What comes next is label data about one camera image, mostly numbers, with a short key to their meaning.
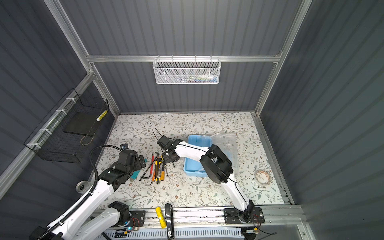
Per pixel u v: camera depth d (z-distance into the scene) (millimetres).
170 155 694
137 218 724
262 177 868
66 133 721
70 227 411
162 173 877
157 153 963
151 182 850
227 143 1016
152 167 913
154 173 885
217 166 579
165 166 911
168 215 694
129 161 634
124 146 709
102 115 816
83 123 787
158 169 889
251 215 641
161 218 721
